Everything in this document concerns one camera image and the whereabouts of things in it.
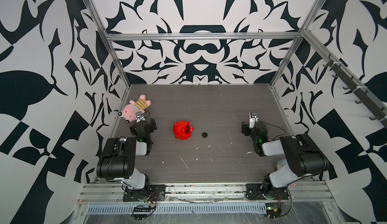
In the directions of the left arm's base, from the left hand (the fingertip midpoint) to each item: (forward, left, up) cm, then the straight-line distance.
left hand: (141, 119), depth 93 cm
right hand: (-2, -67, -1) cm, 67 cm away
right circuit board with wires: (-47, -67, -7) cm, 82 cm away
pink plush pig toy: (+4, +8, +2) cm, 9 cm away
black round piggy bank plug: (-9, -38, -7) cm, 40 cm away
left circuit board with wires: (-46, -5, -9) cm, 47 cm away
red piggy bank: (-11, -26, +5) cm, 28 cm away
